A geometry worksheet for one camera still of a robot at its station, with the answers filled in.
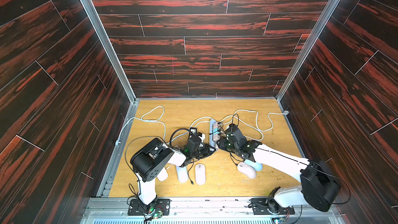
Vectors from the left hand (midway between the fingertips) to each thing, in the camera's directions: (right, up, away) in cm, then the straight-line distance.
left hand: (216, 150), depth 90 cm
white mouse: (-19, -10, -8) cm, 23 cm away
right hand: (+1, +6, -3) cm, 7 cm away
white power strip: (-1, +10, +3) cm, 11 cm away
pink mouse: (+17, -9, -6) cm, 20 cm away
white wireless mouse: (-30, -12, -6) cm, 33 cm away
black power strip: (-14, +11, +9) cm, 20 cm away
